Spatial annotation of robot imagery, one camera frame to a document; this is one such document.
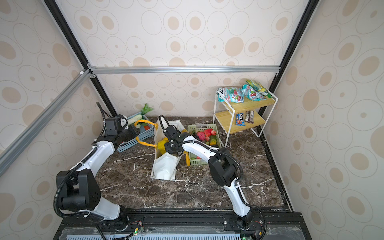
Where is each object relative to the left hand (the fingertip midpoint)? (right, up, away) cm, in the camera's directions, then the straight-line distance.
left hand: (143, 125), depth 87 cm
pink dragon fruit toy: (+34, -6, +16) cm, 38 cm away
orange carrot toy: (-5, -1, +22) cm, 23 cm away
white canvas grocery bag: (+13, -23, -2) cm, 27 cm away
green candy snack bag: (+51, +17, -3) cm, 54 cm away
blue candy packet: (+59, +4, +9) cm, 60 cm away
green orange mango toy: (+43, -9, +16) cm, 46 cm away
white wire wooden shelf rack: (+51, +9, +17) cm, 55 cm away
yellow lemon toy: (+9, -13, +8) cm, 17 cm away
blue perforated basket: (-6, -5, +16) cm, 18 cm away
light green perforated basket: (+30, -21, +4) cm, 37 cm away
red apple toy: (+40, -4, +19) cm, 44 cm away
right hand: (+15, -14, +6) cm, 21 cm away
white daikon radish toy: (-10, +7, +23) cm, 26 cm away
